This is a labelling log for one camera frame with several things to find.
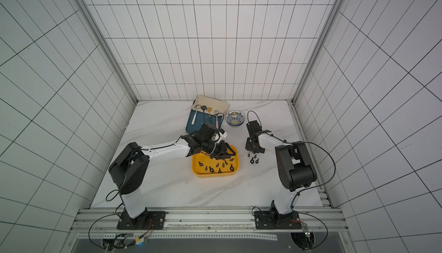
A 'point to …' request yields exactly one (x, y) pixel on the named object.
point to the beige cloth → (210, 105)
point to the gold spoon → (209, 109)
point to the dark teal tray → (202, 118)
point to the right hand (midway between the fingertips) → (247, 146)
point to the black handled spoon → (204, 107)
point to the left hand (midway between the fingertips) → (230, 157)
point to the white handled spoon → (197, 107)
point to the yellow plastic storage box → (204, 165)
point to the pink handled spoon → (216, 112)
